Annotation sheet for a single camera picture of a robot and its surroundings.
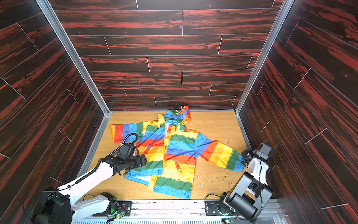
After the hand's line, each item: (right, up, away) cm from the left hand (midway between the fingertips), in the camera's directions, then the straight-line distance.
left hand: (143, 161), depth 86 cm
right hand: (+67, +4, 0) cm, 67 cm away
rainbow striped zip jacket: (+16, +6, +12) cm, 21 cm away
